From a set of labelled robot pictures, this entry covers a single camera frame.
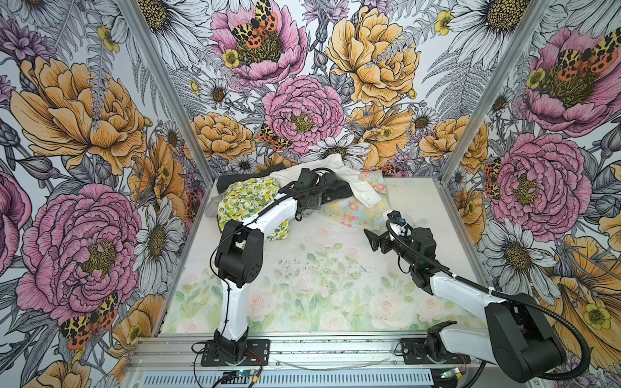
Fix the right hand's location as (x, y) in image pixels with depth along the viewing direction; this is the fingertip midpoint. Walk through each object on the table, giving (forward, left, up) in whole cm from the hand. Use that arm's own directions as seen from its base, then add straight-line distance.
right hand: (376, 229), depth 86 cm
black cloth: (+36, +63, -10) cm, 73 cm away
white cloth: (+41, +12, -6) cm, 43 cm away
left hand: (+15, +25, -3) cm, 29 cm away
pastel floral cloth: (+19, +5, -14) cm, 24 cm away
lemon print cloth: (+17, +50, 0) cm, 53 cm away
